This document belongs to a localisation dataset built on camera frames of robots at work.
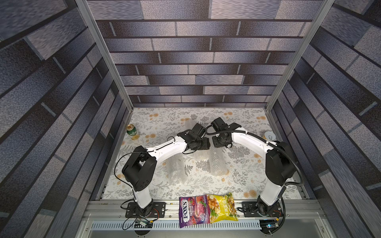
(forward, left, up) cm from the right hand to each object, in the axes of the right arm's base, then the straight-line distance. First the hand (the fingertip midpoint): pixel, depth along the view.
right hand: (217, 142), depth 91 cm
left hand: (-4, +6, +4) cm, 8 cm away
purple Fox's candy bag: (-37, +14, -4) cm, 40 cm away
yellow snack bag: (-35, 0, -4) cm, 36 cm away
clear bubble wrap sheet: (-12, +2, 0) cm, 12 cm away
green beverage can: (+6, +56, +4) cm, 56 cm away
